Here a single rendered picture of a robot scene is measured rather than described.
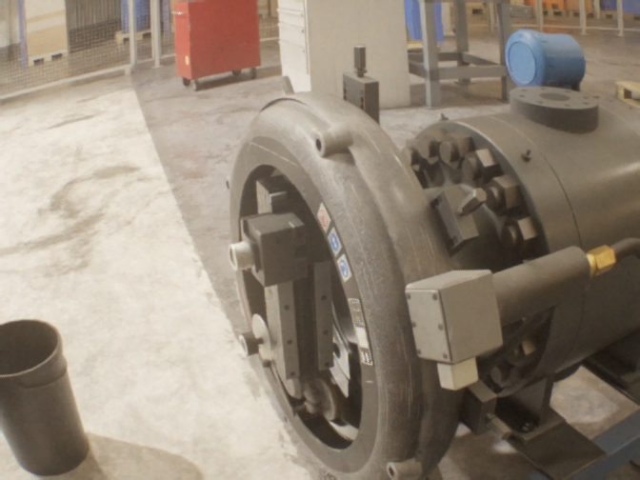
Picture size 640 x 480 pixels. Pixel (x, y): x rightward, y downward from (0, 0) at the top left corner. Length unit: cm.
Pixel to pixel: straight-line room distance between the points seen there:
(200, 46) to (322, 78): 173
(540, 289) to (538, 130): 48
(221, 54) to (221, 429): 490
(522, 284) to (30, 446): 137
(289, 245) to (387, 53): 410
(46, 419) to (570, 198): 136
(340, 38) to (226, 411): 344
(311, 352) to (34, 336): 90
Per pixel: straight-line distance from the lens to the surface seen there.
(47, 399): 184
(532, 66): 174
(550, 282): 103
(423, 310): 96
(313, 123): 115
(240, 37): 664
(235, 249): 120
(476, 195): 98
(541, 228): 127
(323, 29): 505
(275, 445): 198
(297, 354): 141
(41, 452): 194
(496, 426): 109
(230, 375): 229
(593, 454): 152
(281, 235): 119
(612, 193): 141
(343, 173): 107
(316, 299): 137
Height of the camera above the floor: 125
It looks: 22 degrees down
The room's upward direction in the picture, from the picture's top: 3 degrees counter-clockwise
